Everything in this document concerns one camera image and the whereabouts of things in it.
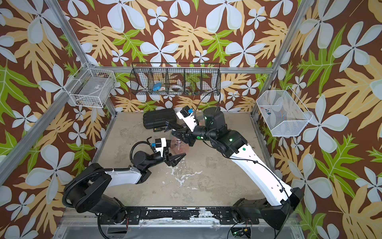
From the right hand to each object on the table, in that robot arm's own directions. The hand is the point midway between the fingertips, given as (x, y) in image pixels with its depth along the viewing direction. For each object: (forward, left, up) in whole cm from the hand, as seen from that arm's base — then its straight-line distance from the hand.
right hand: (174, 130), depth 61 cm
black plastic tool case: (+38, +18, -34) cm, 54 cm away
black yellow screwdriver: (+29, +19, -36) cm, 50 cm away
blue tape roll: (+44, +15, -9) cm, 48 cm away
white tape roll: (+45, +3, -11) cm, 47 cm away
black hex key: (+21, +24, -38) cm, 50 cm away
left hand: (0, -3, -11) cm, 12 cm away
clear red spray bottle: (+1, -1, -15) cm, 15 cm away
